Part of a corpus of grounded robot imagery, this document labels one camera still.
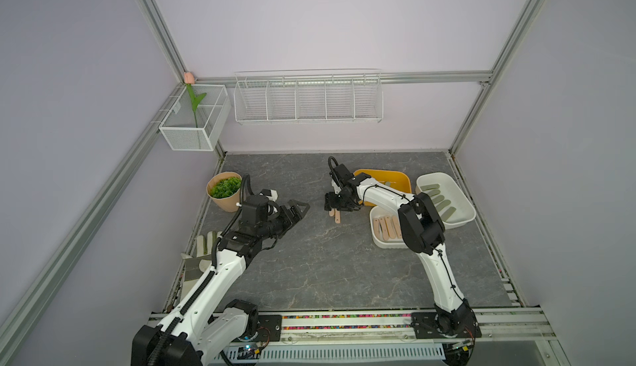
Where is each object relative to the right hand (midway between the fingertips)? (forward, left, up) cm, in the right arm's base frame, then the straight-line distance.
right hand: (330, 206), depth 100 cm
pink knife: (-8, -18, -1) cm, 20 cm away
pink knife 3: (-5, -3, 0) cm, 6 cm away
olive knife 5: (-3, -48, -2) cm, 48 cm away
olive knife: (+9, -44, 0) cm, 45 cm away
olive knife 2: (+7, -45, -1) cm, 46 cm away
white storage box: (+1, -51, -2) cm, 51 cm away
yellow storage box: (+13, -30, 0) cm, 32 cm away
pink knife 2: (-24, -16, +30) cm, 42 cm away
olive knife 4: (+1, -47, -2) cm, 47 cm away
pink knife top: (-3, -1, -1) cm, 3 cm away
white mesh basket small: (+16, +53, +30) cm, 63 cm away
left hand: (-14, +9, +17) cm, 24 cm away
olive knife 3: (+4, -46, -1) cm, 46 cm away
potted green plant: (+2, +41, +9) cm, 42 cm away
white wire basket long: (+34, +7, +29) cm, 45 cm away
